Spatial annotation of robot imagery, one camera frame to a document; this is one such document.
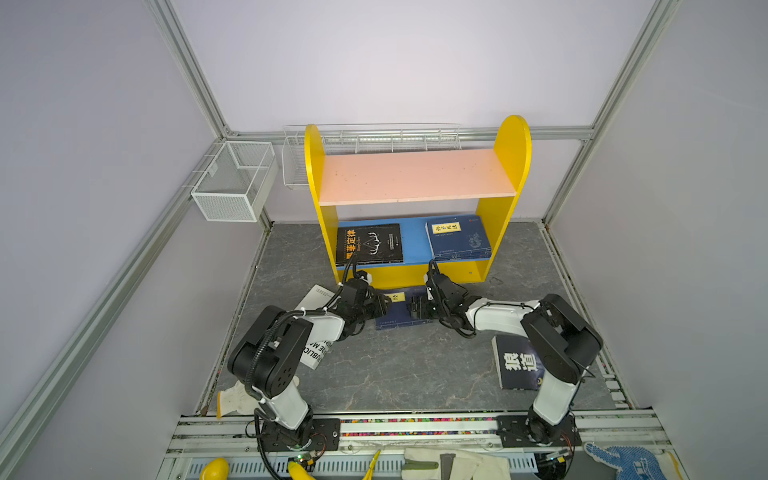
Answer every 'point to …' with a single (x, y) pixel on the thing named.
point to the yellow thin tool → (369, 472)
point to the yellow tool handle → (297, 472)
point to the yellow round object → (217, 469)
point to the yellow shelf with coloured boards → (391, 212)
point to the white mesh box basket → (237, 181)
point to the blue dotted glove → (634, 463)
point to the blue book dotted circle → (397, 313)
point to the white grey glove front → (454, 464)
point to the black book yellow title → (372, 243)
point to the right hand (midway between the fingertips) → (417, 307)
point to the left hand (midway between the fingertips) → (388, 304)
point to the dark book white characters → (519, 364)
